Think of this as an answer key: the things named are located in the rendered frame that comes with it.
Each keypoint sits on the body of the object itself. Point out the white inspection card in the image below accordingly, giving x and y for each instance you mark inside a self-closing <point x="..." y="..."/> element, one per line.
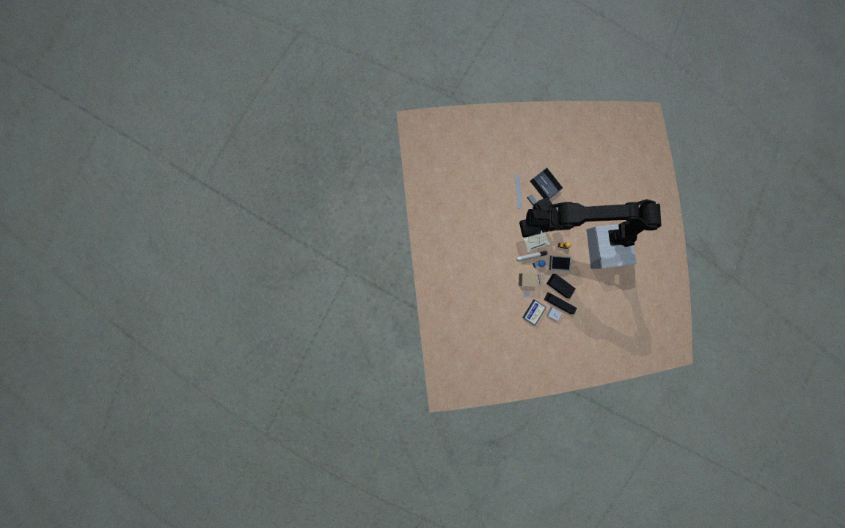
<point x="536" y="241"/>

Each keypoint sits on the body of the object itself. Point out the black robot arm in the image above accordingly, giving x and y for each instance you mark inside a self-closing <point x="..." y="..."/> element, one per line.
<point x="569" y="214"/>

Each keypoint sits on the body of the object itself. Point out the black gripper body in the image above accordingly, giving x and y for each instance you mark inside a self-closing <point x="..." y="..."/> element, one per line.
<point x="529" y="231"/>

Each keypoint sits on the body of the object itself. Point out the grey cylinder with black end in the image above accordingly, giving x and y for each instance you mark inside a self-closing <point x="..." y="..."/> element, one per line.
<point x="528" y="256"/>

